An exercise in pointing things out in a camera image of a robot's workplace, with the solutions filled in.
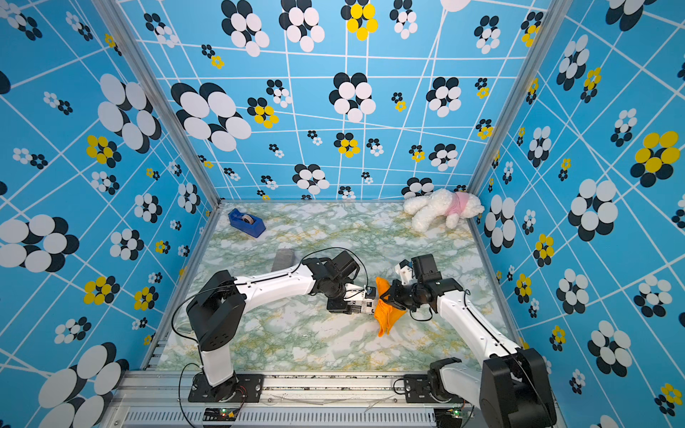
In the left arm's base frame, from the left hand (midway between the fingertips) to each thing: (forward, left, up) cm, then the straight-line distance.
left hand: (355, 297), depth 86 cm
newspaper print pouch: (-4, -4, +3) cm, 6 cm away
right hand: (-2, -9, +4) cm, 10 cm away
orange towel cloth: (-8, -9, +6) cm, 13 cm away
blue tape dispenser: (+30, +42, +1) cm, 51 cm away
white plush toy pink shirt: (+37, -35, +6) cm, 52 cm away
